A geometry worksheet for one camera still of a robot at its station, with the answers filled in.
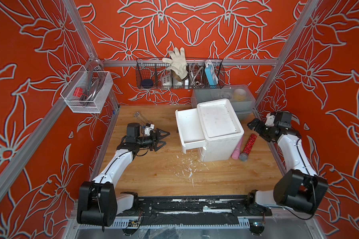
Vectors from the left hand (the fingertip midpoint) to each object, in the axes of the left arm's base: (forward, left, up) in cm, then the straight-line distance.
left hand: (167, 138), depth 77 cm
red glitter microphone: (0, -45, -16) cm, 48 cm away
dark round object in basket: (+40, +19, +6) cm, 45 cm away
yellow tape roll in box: (+39, -46, -1) cm, 60 cm away
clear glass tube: (+30, +28, -16) cm, 44 cm away
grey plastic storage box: (+43, -56, -19) cm, 73 cm away
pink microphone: (+3, -41, -16) cm, 44 cm away
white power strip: (+37, +5, +10) cm, 39 cm away
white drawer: (+10, -12, -6) cm, 16 cm away
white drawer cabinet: (+6, -29, +2) cm, 29 cm away
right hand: (+12, -47, 0) cm, 48 cm away
